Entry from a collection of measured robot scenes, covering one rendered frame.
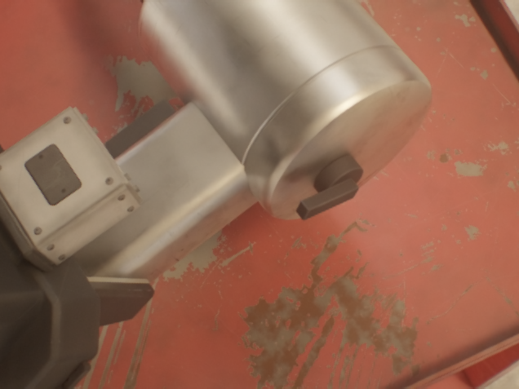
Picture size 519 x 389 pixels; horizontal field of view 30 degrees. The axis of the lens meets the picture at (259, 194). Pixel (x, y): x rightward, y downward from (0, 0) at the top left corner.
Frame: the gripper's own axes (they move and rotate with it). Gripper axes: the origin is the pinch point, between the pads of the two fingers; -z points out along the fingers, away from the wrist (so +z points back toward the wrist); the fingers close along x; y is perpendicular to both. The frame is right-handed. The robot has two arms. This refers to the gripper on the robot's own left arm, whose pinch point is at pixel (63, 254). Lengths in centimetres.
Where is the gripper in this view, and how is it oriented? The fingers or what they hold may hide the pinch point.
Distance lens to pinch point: 43.4
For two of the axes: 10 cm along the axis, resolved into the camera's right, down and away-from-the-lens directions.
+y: 6.3, -6.8, -3.8
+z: -5.4, -0.2, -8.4
